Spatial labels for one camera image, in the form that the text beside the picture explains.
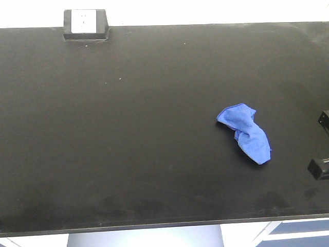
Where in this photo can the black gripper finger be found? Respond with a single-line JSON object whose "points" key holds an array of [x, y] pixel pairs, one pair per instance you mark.
{"points": [[325, 120], [320, 168]]}

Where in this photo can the blue cloth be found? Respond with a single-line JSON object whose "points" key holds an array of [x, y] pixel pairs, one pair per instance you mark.
{"points": [[246, 133]]}

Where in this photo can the dark-topped bench blue cabinets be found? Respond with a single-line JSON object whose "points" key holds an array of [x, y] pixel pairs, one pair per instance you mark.
{"points": [[128, 128]]}

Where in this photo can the black power outlet box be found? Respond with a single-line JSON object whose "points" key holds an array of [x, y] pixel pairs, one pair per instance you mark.
{"points": [[86, 24]]}

